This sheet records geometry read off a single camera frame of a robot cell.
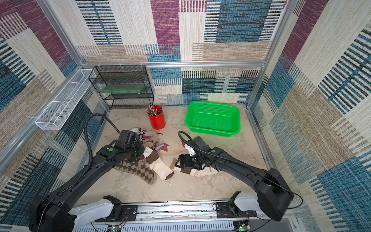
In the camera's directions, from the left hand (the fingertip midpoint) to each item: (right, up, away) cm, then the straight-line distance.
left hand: (146, 147), depth 82 cm
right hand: (+21, -10, -3) cm, 23 cm away
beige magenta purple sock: (-2, +6, +15) cm, 16 cm away
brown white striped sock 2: (+4, -11, +6) cm, 14 cm away
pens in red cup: (0, +23, +20) cm, 30 cm away
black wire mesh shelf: (-23, +39, +24) cm, 52 cm away
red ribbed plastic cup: (+2, +17, +17) cm, 25 cm away
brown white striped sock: (+31, -15, +4) cm, 35 cm away
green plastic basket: (+46, +17, +30) cm, 57 cm away
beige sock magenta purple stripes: (+7, -2, +13) cm, 15 cm away
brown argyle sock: (-6, -13, +6) cm, 15 cm away
